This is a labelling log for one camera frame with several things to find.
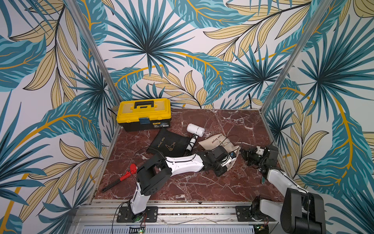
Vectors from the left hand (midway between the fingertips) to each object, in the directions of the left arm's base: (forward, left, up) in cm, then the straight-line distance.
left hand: (223, 169), depth 83 cm
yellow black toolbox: (+32, +49, +10) cm, 60 cm away
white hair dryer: (+27, +14, -1) cm, 30 cm away
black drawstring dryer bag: (+19, +32, -5) cm, 38 cm away
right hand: (+11, -10, +5) cm, 16 cm away
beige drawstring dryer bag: (+18, 0, +2) cm, 18 cm away
